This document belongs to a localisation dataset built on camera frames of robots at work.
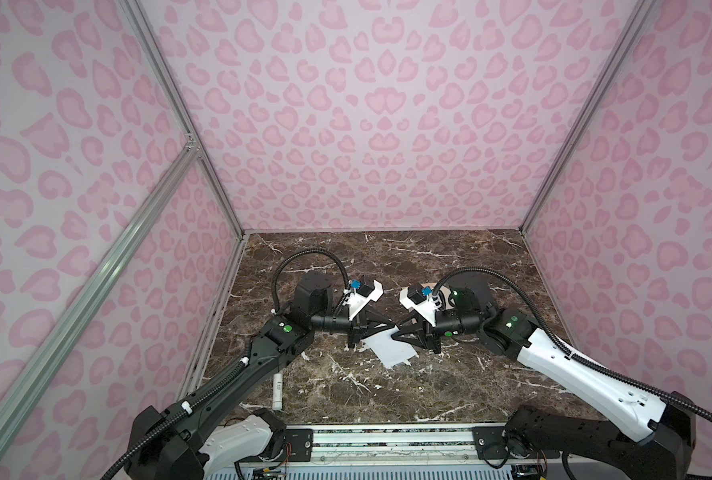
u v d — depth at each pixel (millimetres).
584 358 453
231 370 464
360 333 627
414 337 637
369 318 609
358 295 578
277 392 801
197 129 911
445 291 602
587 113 863
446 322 598
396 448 738
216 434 535
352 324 593
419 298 571
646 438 401
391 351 685
